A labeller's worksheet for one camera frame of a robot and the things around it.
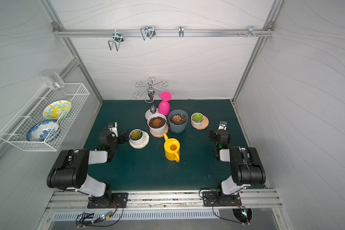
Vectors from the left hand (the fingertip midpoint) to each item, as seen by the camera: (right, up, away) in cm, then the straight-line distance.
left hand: (121, 131), depth 94 cm
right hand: (+67, +1, 0) cm, 67 cm away
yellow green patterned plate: (-23, +14, -24) cm, 36 cm away
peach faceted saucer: (+58, +3, +10) cm, 59 cm away
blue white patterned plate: (-23, +4, -32) cm, 39 cm away
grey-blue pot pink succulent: (+38, +8, +1) cm, 39 cm away
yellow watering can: (+34, -8, -11) cm, 37 cm away
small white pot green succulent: (+51, +8, +2) cm, 52 cm away
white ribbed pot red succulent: (+24, +6, 0) cm, 24 cm away
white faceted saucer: (+15, -8, +1) cm, 17 cm away
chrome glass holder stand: (+19, +22, 0) cm, 29 cm away
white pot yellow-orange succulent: (+11, -3, -4) cm, 12 cm away
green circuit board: (+2, -38, -25) cm, 46 cm away
